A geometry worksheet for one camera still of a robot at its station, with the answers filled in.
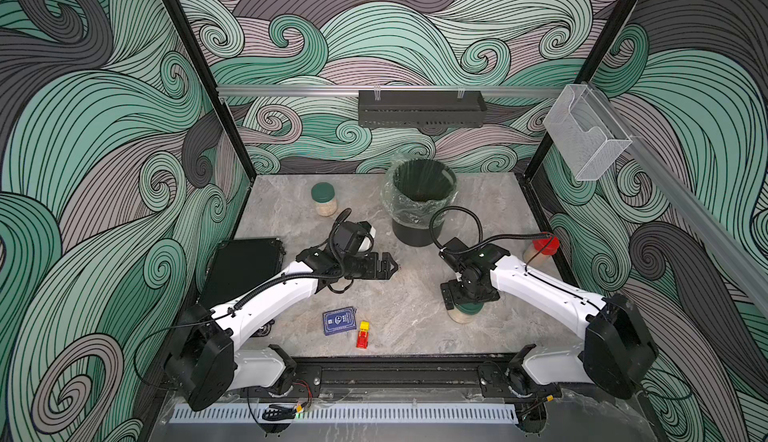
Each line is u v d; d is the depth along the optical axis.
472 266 0.59
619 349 0.41
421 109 0.96
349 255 0.62
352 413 0.70
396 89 0.93
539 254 0.87
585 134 0.78
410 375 0.75
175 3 0.76
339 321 0.81
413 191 1.01
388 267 0.70
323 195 1.03
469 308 0.75
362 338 0.79
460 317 0.80
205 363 0.39
